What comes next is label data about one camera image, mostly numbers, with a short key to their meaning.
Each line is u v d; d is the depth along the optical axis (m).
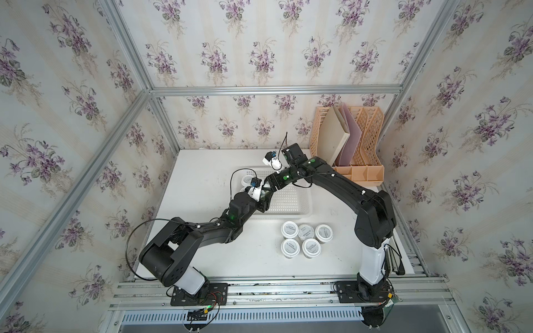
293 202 0.98
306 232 0.83
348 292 0.73
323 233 0.82
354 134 0.88
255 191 0.75
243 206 0.66
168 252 0.46
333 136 1.03
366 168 1.01
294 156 0.70
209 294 0.72
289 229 0.83
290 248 0.78
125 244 0.40
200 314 0.71
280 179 0.75
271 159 0.76
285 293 0.75
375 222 0.49
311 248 0.78
